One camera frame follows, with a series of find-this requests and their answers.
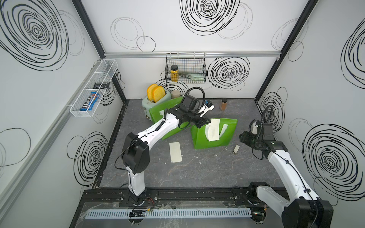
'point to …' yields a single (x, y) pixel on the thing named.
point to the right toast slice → (158, 92)
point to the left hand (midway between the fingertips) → (209, 121)
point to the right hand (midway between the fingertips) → (245, 139)
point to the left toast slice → (150, 90)
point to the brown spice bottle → (224, 104)
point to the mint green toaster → (147, 105)
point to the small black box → (104, 85)
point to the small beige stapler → (236, 148)
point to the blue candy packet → (88, 105)
